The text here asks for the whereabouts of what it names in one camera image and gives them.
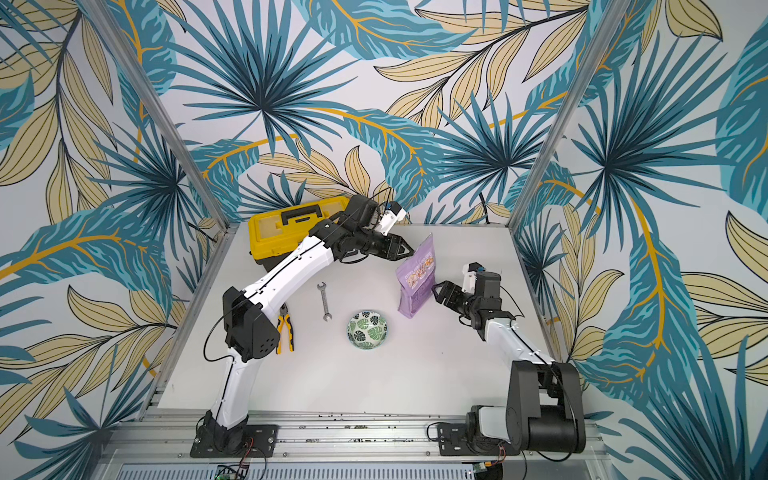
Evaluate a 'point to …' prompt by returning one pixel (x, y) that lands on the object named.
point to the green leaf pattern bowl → (367, 330)
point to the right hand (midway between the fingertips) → (424, 293)
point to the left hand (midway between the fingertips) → (407, 253)
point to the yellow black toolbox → (270, 234)
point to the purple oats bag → (415, 277)
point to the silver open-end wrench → (326, 315)
